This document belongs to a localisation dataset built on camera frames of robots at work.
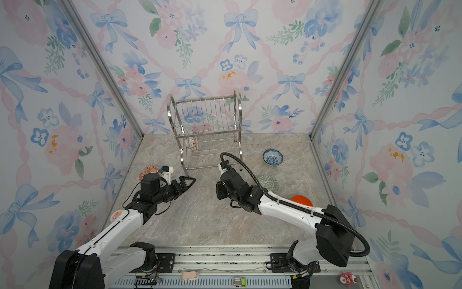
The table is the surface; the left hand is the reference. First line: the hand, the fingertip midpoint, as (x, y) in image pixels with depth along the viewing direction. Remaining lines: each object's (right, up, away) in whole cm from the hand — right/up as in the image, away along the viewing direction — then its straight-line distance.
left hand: (191, 182), depth 81 cm
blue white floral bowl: (+42, +11, +25) cm, 50 cm away
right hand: (+12, 0, -2) cm, 12 cm away
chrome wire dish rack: (+7, +23, +2) cm, 25 cm away
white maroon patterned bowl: (-4, +19, +19) cm, 27 cm away
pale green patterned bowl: (+38, -3, +15) cm, 41 cm away
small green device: (+21, -35, -14) cm, 43 cm away
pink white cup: (-31, -13, -5) cm, 34 cm away
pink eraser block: (+2, -34, -12) cm, 36 cm away
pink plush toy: (+62, -34, -14) cm, 72 cm away
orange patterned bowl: (-27, +4, +17) cm, 32 cm away
